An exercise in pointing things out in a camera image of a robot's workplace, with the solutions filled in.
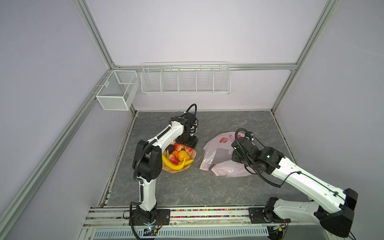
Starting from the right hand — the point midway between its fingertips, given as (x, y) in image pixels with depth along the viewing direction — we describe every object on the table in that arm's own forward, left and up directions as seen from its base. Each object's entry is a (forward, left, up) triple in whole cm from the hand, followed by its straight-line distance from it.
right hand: (235, 153), depth 75 cm
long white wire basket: (+53, +27, +10) cm, 60 cm away
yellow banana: (0, +33, -14) cm, 36 cm away
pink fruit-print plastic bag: (+3, +9, -9) cm, 13 cm away
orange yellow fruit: (+7, +29, -13) cm, 33 cm away
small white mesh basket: (+47, +74, +5) cm, 88 cm away
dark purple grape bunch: (+11, +37, -13) cm, 40 cm away
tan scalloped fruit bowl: (+8, +23, -16) cm, 29 cm away
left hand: (+11, +24, -9) cm, 28 cm away
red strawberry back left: (+12, +32, -14) cm, 37 cm away
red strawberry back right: (+10, +25, -12) cm, 30 cm away
